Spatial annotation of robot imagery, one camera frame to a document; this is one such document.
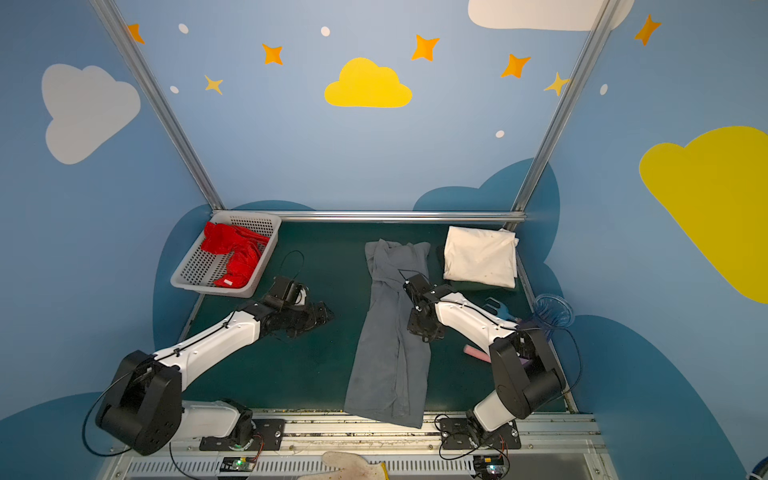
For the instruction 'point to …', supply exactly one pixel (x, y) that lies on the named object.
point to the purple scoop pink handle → (476, 353)
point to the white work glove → (349, 466)
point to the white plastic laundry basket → (269, 226)
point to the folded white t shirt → (481, 255)
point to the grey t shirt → (390, 378)
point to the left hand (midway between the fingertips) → (328, 320)
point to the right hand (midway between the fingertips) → (423, 327)
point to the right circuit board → (488, 466)
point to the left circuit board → (237, 464)
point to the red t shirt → (246, 248)
